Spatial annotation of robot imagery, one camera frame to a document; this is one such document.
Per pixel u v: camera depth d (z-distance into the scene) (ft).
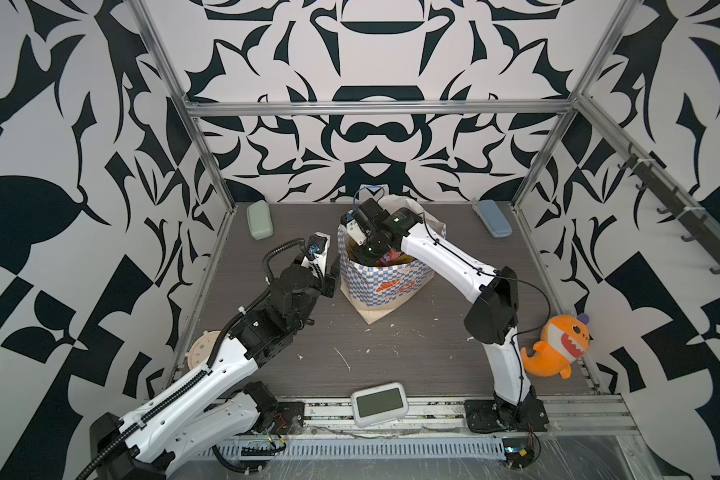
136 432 1.30
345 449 2.13
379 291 2.55
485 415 2.44
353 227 2.54
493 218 3.67
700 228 1.80
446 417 2.49
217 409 1.88
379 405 2.40
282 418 2.40
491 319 1.99
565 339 2.59
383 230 2.04
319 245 1.89
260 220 3.73
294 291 1.62
